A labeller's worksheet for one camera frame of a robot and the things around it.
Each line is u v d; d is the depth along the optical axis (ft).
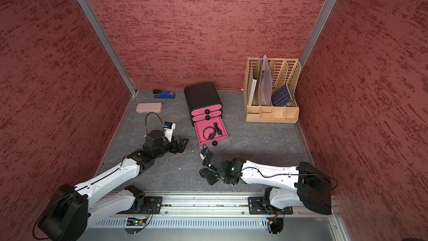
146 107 3.54
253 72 2.94
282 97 3.36
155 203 2.43
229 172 1.87
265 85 3.52
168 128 2.43
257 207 2.42
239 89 4.02
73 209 1.30
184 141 2.64
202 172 2.64
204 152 2.33
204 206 2.48
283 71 3.41
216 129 3.21
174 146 2.44
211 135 3.18
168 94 3.76
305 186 1.33
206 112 2.95
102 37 2.96
